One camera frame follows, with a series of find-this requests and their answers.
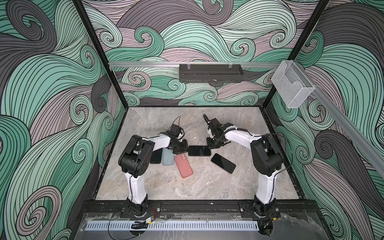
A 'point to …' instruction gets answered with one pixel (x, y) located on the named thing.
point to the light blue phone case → (168, 157)
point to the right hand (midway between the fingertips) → (210, 146)
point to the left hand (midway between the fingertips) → (189, 149)
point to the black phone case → (199, 151)
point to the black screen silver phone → (199, 150)
